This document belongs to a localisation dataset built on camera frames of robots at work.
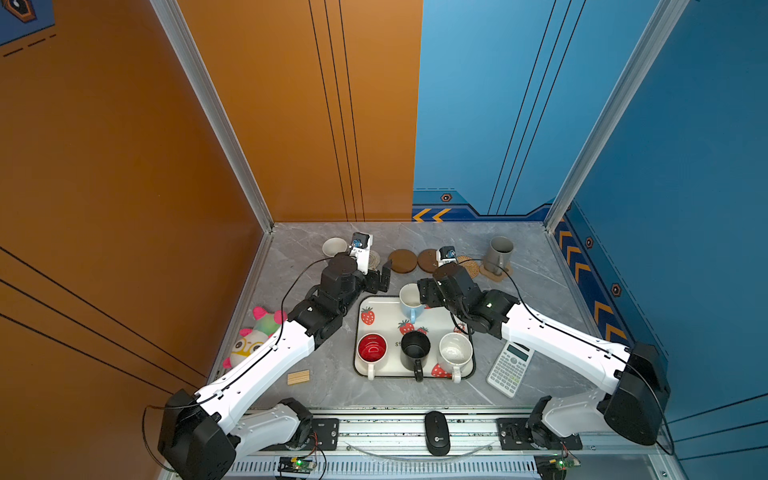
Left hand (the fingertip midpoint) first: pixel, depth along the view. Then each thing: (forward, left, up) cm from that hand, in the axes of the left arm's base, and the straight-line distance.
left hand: (375, 254), depth 75 cm
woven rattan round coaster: (+19, -33, -27) cm, 46 cm away
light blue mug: (-3, -9, -17) cm, 19 cm away
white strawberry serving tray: (-3, -2, -27) cm, 27 cm away
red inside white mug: (-14, +1, -25) cm, 29 cm away
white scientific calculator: (-19, -37, -26) cm, 49 cm away
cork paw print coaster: (+15, -45, -27) cm, 54 cm away
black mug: (-15, -11, -26) cm, 31 cm away
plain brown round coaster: (+20, -8, -27) cm, 35 cm away
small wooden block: (-22, +22, -28) cm, 42 cm away
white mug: (-15, -23, -26) cm, 38 cm away
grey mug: (+13, -39, -17) cm, 44 cm away
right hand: (-3, -14, -8) cm, 16 cm away
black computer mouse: (-35, -16, -26) cm, 46 cm away
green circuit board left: (-42, +18, -29) cm, 54 cm away
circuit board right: (-41, -44, -29) cm, 67 cm away
